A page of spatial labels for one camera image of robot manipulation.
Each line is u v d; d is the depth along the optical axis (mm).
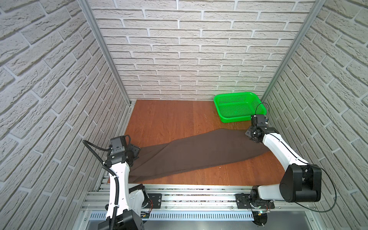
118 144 591
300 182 417
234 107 1176
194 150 945
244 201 738
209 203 745
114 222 371
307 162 447
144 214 709
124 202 410
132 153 697
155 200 727
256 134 630
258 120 673
